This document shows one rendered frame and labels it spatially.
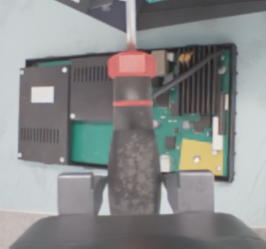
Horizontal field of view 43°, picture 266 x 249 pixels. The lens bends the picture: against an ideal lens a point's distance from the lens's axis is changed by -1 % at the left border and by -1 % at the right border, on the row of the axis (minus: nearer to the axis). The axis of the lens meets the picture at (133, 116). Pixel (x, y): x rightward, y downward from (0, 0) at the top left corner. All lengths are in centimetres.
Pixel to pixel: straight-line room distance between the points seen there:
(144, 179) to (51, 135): 26
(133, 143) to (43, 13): 34
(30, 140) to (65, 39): 13
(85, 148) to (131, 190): 24
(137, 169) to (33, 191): 32
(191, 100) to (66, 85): 15
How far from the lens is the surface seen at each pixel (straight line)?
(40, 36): 47
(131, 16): 17
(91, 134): 39
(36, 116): 42
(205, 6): 36
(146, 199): 16
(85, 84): 38
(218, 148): 32
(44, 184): 46
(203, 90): 31
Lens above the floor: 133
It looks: 62 degrees down
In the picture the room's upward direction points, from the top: 88 degrees counter-clockwise
